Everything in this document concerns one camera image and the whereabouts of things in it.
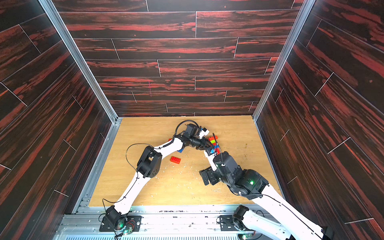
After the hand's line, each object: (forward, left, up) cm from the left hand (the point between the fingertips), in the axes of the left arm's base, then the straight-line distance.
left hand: (213, 147), depth 95 cm
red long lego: (-6, +25, -5) cm, 26 cm away
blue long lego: (+1, -2, 0) cm, 2 cm away
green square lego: (+4, 0, +2) cm, 4 cm away
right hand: (-21, +4, +15) cm, 26 cm away
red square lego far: (+9, +30, -4) cm, 32 cm away
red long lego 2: (+5, +1, +3) cm, 6 cm away
